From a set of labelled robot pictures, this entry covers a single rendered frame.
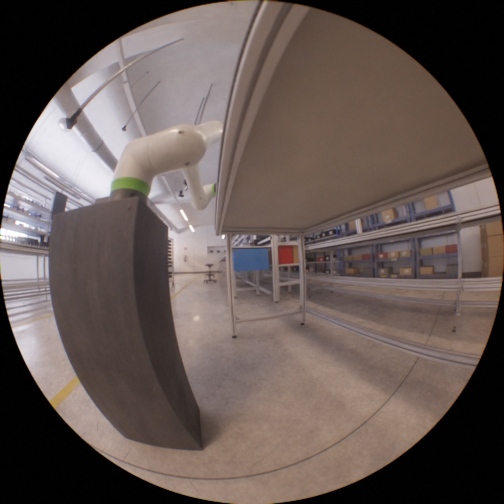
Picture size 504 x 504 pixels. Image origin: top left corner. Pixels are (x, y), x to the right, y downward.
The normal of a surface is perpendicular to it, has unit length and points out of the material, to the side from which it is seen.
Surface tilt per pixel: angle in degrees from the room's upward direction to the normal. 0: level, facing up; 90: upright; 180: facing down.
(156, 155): 143
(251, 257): 90
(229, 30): 180
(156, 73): 180
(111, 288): 90
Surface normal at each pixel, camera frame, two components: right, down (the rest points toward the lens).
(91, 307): 0.28, -0.08
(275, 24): 0.04, 1.00
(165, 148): 0.01, 0.57
